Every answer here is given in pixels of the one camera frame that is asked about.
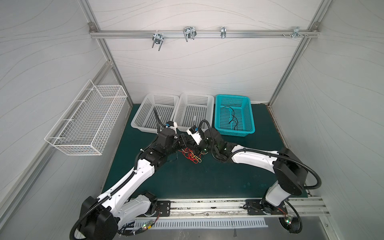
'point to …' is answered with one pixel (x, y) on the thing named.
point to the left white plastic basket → (165, 105)
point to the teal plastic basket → (242, 106)
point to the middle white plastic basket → (192, 108)
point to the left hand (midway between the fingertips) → (192, 135)
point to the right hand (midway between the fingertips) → (187, 138)
